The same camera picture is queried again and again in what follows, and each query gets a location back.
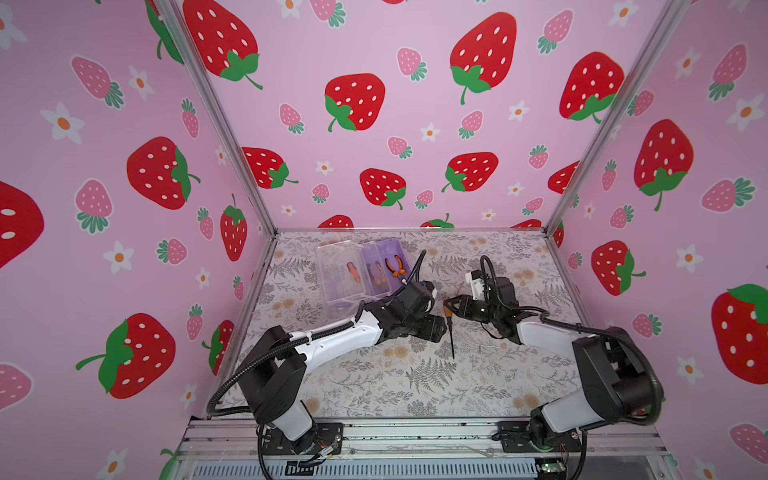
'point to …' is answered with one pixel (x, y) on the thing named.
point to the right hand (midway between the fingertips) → (446, 303)
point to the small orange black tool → (353, 270)
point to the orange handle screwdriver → (448, 312)
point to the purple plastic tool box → (342, 294)
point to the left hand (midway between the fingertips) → (439, 326)
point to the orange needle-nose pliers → (378, 282)
